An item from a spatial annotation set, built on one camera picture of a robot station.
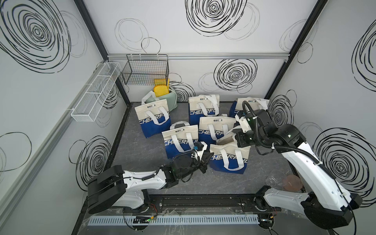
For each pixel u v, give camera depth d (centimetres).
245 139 57
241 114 59
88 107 71
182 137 78
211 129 79
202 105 87
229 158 72
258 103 83
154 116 85
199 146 61
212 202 76
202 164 63
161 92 101
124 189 42
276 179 81
